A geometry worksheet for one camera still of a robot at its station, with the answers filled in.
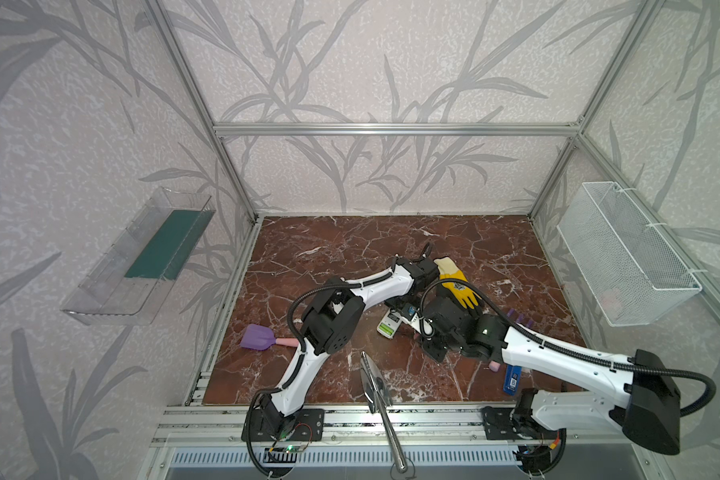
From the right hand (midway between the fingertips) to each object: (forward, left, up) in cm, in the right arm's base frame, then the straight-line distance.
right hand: (419, 326), depth 79 cm
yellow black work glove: (+24, -13, -8) cm, 28 cm away
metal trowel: (-16, +11, -11) cm, 22 cm away
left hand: (+12, +2, -10) cm, 15 cm away
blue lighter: (-11, -25, -8) cm, 28 cm away
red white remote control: (+5, +8, -8) cm, 13 cm away
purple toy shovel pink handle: (+1, +47, -10) cm, 48 cm away
